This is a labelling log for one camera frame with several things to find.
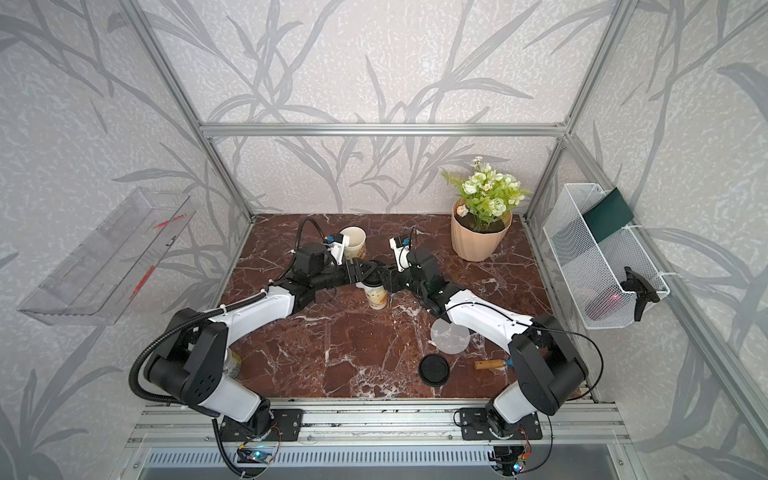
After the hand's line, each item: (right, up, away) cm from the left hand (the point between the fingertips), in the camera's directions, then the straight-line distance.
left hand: (371, 269), depth 85 cm
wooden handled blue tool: (+34, -26, -3) cm, 43 cm away
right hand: (+4, +1, 0) cm, 4 cm away
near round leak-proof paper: (+23, -21, +4) cm, 32 cm away
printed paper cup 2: (+1, -9, +2) cm, 9 cm away
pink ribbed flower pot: (+33, +8, +11) cm, 35 cm away
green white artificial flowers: (+32, +22, -1) cm, 39 cm away
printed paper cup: (-5, +8, +7) cm, 11 cm away
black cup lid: (+1, -3, -3) cm, 4 cm away
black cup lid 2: (+17, -28, -3) cm, 33 cm away
